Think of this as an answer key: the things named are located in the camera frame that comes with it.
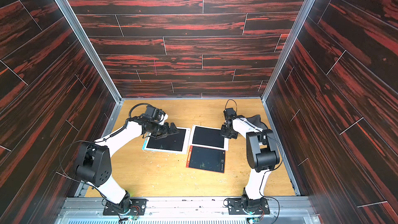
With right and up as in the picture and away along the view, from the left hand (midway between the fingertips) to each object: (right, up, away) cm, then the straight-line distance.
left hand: (175, 133), depth 89 cm
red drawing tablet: (+19, -16, +3) cm, 25 cm away
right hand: (+34, -2, +10) cm, 35 cm away
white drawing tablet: (+20, -4, +10) cm, 23 cm away
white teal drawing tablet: (0, -7, +8) cm, 11 cm away
